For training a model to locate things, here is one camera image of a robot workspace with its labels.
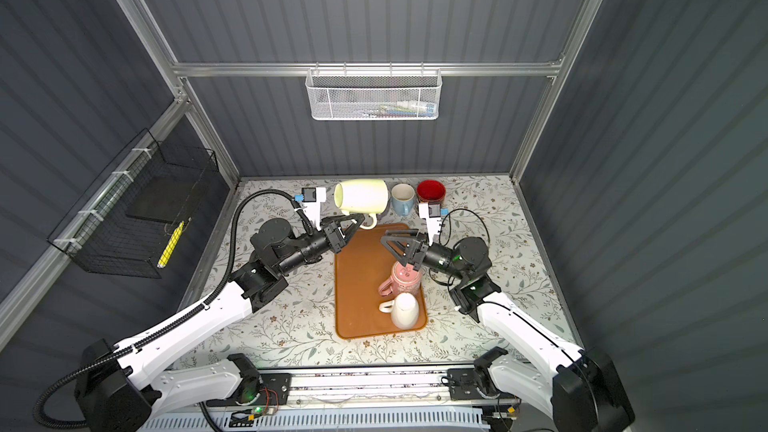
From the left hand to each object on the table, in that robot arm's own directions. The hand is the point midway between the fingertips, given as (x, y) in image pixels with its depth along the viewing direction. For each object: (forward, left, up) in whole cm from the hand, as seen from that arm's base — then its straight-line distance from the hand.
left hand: (364, 216), depth 65 cm
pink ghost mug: (-4, -10, -23) cm, 25 cm away
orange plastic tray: (+5, +4, -33) cm, 34 cm away
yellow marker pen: (0, +46, -8) cm, 46 cm away
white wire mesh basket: (+76, -4, -12) cm, 77 cm away
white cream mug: (-12, -9, -25) cm, 29 cm away
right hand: (-5, -5, -4) cm, 8 cm away
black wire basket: (+6, +58, -6) cm, 58 cm away
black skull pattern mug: (+28, -22, -23) cm, 43 cm away
